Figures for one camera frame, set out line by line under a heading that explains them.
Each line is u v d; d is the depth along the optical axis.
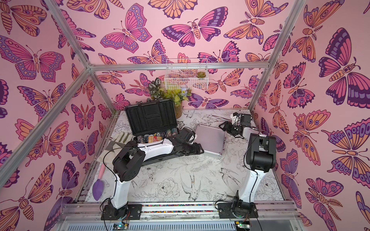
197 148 0.82
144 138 0.97
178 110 1.13
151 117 0.98
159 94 1.03
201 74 0.92
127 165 0.52
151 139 0.95
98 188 0.81
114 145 0.98
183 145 0.75
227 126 0.90
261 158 0.54
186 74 0.95
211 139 1.05
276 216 0.74
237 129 0.78
